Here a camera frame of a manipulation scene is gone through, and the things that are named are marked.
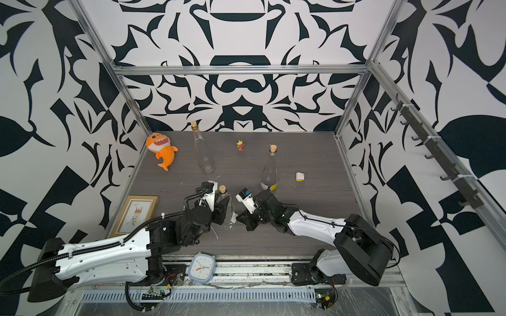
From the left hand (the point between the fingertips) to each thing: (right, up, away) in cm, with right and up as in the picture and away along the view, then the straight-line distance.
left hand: (222, 193), depth 72 cm
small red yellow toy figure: (+4, +19, +36) cm, 41 cm away
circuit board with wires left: (-22, -34, -3) cm, 41 cm away
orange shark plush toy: (-38, +19, +33) cm, 54 cm away
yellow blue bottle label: (+34, +3, +28) cm, 44 cm away
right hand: (+4, -11, +9) cm, 14 cm away
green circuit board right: (+37, -38, -1) cm, 53 cm away
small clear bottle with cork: (+1, +1, -3) cm, 4 cm away
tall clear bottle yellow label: (+19, +4, +17) cm, 26 cm away
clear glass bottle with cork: (-13, +13, +27) cm, 32 cm away
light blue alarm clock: (-8, -28, +1) cm, 29 cm away
